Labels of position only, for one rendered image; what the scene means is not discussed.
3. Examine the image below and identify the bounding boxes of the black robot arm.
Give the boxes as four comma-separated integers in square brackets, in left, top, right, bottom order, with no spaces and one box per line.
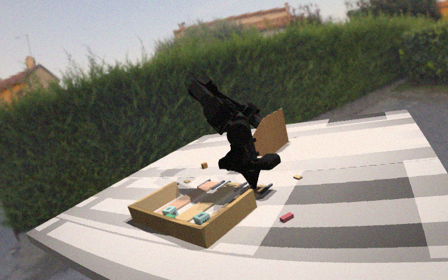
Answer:
[187,75,263,172]

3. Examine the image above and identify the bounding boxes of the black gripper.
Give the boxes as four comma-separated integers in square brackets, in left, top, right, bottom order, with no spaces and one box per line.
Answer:
[218,135,281,189]

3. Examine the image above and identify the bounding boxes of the small pink rectangular block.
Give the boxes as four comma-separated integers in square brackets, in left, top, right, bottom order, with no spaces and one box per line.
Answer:
[280,212,294,223]

